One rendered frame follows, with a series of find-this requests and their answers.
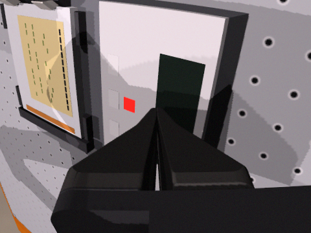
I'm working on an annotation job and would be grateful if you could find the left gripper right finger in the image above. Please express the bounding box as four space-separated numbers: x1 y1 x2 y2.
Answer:
157 107 255 190

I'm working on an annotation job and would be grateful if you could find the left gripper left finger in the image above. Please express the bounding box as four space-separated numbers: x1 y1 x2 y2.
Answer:
60 108 157 192

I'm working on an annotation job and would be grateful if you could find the grey perforated base plate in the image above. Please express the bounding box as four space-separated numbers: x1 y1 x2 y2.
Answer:
0 0 311 233

